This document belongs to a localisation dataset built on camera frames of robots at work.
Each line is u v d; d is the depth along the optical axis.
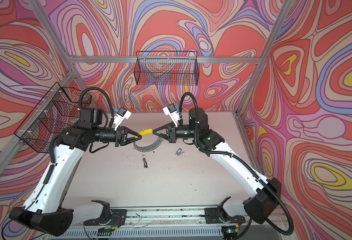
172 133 0.54
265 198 0.39
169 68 0.96
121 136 0.55
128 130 0.61
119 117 0.56
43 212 0.37
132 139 0.60
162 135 0.60
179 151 0.97
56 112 0.77
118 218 0.72
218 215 0.67
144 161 0.64
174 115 0.57
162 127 0.59
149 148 0.62
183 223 0.72
